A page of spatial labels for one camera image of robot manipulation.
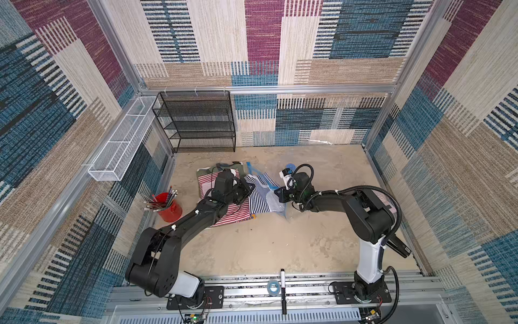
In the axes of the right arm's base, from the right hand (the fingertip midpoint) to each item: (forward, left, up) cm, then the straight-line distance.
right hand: (278, 193), depth 99 cm
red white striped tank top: (-11, +20, +1) cm, 23 cm away
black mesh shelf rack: (+35, +42, +17) cm, 57 cm away
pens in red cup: (-8, +51, +8) cm, 52 cm away
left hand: (-4, +9, +14) cm, 17 cm away
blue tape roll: (-39, +4, -4) cm, 40 cm away
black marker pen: (-41, 0, -2) cm, 41 cm away
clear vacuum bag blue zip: (-7, +1, 0) cm, 7 cm away
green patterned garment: (+17, +20, +2) cm, 26 cm away
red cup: (-13, +46, +6) cm, 49 cm away
